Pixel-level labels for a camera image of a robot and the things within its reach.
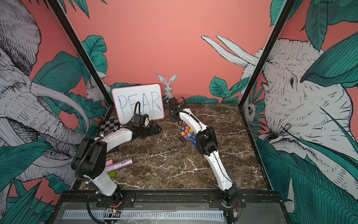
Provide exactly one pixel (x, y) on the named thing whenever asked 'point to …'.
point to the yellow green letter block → (190, 130)
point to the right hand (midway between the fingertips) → (173, 116)
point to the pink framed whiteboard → (150, 96)
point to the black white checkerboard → (107, 125)
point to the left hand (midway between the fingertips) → (158, 128)
